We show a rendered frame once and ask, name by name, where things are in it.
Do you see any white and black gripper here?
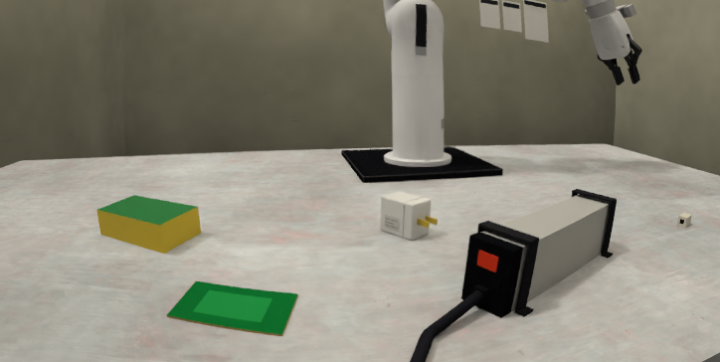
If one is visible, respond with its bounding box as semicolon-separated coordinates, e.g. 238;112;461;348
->
589;10;642;86

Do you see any flat green rectangular pad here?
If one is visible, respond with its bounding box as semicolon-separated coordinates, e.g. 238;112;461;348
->
167;281;298;336

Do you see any white charger with brass prongs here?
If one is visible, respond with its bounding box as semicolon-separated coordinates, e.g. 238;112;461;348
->
381;192;438;240

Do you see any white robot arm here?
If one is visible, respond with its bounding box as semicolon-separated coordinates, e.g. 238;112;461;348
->
383;0;636;167

